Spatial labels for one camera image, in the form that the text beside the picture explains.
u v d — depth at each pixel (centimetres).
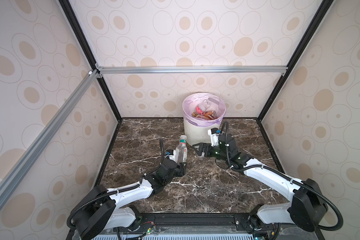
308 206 41
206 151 70
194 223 75
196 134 90
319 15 70
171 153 74
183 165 79
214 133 71
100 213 41
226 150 60
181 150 88
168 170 63
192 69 90
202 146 70
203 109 100
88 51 82
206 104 94
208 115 98
